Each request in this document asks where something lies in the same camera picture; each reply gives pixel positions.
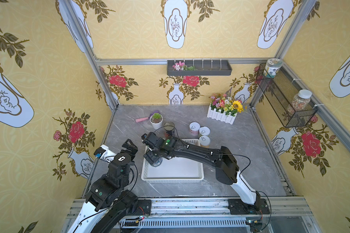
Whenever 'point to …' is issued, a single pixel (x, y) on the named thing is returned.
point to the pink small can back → (194, 127)
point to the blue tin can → (158, 163)
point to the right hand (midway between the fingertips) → (155, 146)
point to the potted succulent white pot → (156, 120)
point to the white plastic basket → (178, 170)
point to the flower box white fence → (223, 108)
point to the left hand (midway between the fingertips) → (121, 146)
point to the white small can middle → (204, 130)
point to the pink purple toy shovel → (143, 119)
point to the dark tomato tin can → (169, 127)
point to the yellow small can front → (204, 141)
